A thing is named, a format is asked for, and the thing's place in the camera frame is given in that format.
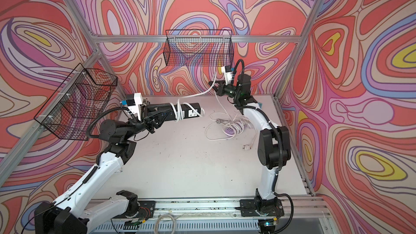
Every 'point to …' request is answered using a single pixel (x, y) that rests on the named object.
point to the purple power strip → (229, 130)
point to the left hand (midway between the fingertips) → (171, 112)
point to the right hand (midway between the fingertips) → (209, 87)
